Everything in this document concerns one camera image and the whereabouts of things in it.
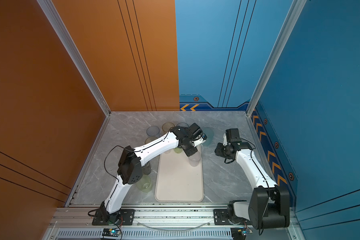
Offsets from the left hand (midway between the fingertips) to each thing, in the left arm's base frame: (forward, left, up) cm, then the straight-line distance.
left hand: (192, 148), depth 88 cm
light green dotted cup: (-18, +27, -9) cm, 34 cm away
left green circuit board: (-40, +40, -11) cm, 58 cm away
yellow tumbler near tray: (+4, +25, +3) cm, 26 cm away
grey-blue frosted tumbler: (+13, +26, +1) cm, 29 cm away
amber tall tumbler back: (+15, +17, +3) cm, 23 cm away
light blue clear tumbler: (+17, +6, +2) cm, 18 cm away
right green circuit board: (-40, -22, -11) cm, 47 cm away
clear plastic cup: (-3, -2, -7) cm, 8 cm away
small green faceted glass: (-8, +8, +12) cm, 16 cm away
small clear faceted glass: (-15, +12, +23) cm, 30 cm away
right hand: (-2, -14, +1) cm, 14 cm away
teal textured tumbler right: (+11, -11, +2) cm, 15 cm away
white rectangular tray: (-16, +8, -9) cm, 21 cm away
